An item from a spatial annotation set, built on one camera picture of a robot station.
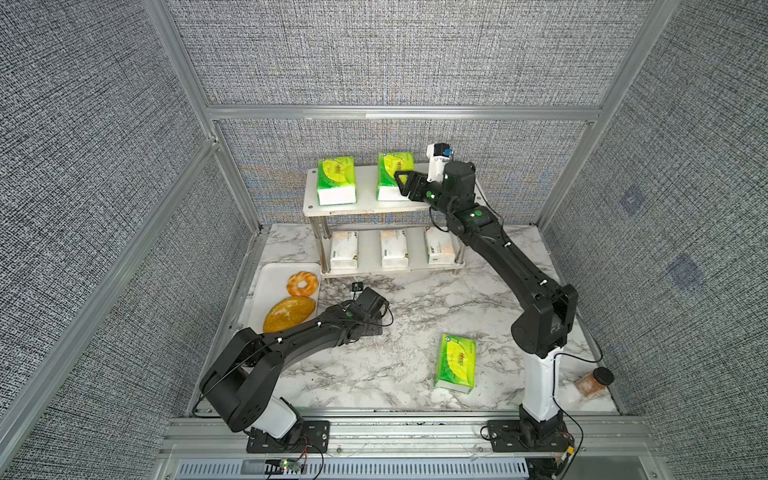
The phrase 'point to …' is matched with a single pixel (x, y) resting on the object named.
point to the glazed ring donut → (293, 284)
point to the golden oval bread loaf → (288, 313)
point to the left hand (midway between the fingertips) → (372, 320)
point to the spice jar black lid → (595, 382)
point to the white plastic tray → (270, 286)
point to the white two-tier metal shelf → (369, 253)
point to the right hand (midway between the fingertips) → (404, 164)
